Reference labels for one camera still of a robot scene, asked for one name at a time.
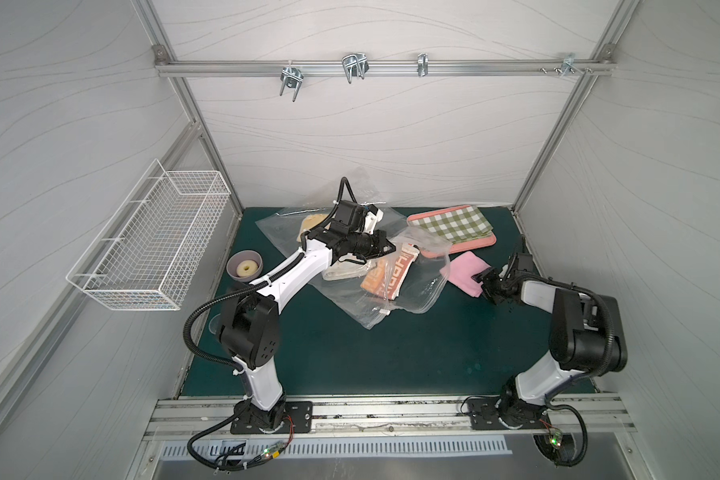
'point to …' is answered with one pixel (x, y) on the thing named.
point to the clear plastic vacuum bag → (413, 277)
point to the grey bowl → (244, 266)
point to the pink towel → (460, 270)
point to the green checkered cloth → (459, 225)
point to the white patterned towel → (345, 269)
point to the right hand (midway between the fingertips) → (476, 279)
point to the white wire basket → (147, 254)
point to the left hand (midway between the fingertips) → (397, 248)
